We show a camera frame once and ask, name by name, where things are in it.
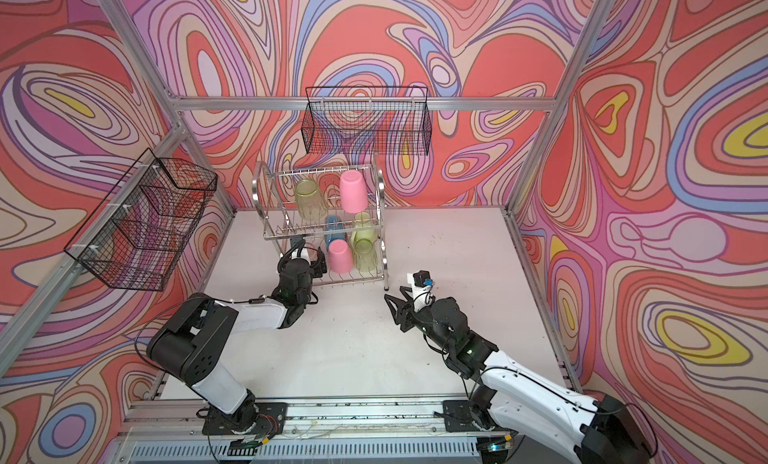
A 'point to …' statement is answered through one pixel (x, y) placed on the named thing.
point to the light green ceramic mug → (364, 232)
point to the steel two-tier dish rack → (337, 210)
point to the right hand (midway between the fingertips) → (395, 299)
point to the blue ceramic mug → (334, 228)
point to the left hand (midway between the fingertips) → (311, 247)
